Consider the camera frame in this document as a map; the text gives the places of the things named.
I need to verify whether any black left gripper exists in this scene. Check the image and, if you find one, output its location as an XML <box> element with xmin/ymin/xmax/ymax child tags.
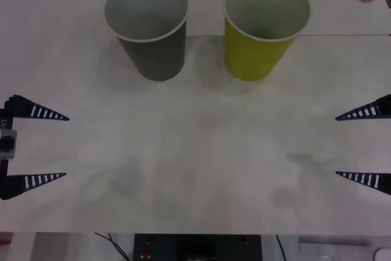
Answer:
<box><xmin>0</xmin><ymin>94</ymin><xmax>70</xmax><ymax>200</ymax></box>

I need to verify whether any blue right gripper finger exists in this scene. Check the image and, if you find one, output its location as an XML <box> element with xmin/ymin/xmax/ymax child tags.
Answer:
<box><xmin>335</xmin><ymin>94</ymin><xmax>391</xmax><ymax>122</ymax></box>
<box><xmin>335</xmin><ymin>171</ymin><xmax>391</xmax><ymax>196</ymax></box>

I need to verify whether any black robot base box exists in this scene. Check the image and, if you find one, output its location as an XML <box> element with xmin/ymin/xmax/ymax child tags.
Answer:
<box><xmin>133</xmin><ymin>233</ymin><xmax>262</xmax><ymax>261</ymax></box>

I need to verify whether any yellow-green plastic waste bin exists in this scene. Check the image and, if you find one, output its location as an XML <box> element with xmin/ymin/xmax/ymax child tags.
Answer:
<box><xmin>223</xmin><ymin>0</ymin><xmax>312</xmax><ymax>83</ymax></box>

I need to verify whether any thin black cable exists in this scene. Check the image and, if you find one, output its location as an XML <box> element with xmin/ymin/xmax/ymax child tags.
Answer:
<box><xmin>93</xmin><ymin>232</ymin><xmax>130</xmax><ymax>261</ymax></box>
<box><xmin>276</xmin><ymin>234</ymin><xmax>287</xmax><ymax>261</ymax></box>

